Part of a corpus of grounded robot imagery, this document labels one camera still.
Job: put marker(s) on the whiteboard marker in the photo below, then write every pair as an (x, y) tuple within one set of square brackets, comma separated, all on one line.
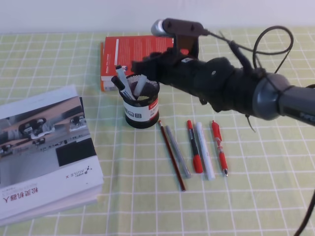
[(121, 88), (140, 85), (121, 75)]

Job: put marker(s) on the white brochure stack with photo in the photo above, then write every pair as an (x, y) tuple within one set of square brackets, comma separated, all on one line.
[(48, 161)]

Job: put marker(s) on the grey pen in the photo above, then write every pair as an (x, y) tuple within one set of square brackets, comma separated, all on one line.
[(177, 151)]

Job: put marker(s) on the black mesh pen holder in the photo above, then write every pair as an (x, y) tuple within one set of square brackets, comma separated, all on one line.
[(142, 112)]

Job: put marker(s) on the dark red pencil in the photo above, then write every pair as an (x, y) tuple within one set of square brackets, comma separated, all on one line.
[(176, 169)]

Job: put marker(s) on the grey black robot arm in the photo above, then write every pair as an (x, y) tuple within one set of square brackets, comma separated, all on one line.
[(250, 91)]

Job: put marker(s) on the white pen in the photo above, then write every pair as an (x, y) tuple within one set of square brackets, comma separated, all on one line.
[(205, 153)]

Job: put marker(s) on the red orange book on top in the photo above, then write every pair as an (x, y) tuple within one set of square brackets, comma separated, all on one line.
[(122, 50)]

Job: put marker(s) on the orange book underneath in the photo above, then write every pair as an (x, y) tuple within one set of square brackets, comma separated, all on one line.
[(108, 86)]

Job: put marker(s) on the wrist camera on brown bracket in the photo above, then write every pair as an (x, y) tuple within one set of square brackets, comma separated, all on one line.
[(185, 34)]

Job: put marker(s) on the red retractable gel pen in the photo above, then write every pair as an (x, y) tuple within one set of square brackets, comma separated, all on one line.
[(218, 140)]

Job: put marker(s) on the whiteboard marker, upright in holder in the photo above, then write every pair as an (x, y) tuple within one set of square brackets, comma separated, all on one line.
[(121, 75)]

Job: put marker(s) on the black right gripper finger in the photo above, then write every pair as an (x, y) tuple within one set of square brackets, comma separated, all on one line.
[(148, 66)]

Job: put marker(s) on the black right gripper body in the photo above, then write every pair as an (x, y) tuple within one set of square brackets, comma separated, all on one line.
[(205, 80)]

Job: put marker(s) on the green checked tablecloth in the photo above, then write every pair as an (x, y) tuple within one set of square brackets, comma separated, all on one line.
[(271, 164)]

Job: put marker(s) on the red and black marker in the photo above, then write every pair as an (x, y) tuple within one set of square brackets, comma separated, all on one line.
[(196, 160)]

